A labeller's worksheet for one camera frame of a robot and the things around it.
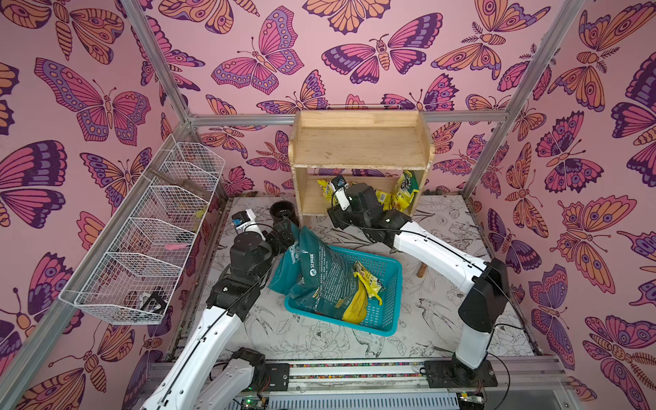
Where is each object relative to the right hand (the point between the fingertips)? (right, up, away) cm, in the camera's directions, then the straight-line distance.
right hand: (333, 205), depth 80 cm
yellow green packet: (+18, +3, +10) cm, 21 cm away
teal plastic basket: (+17, -37, +4) cm, 41 cm away
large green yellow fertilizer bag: (-1, -23, -7) cm, 24 cm away
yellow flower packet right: (+23, +5, 0) cm, 24 cm away
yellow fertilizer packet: (+12, -26, +4) cm, 29 cm away
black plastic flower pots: (-20, -1, +16) cm, 25 cm away
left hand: (-14, -5, -7) cm, 17 cm away
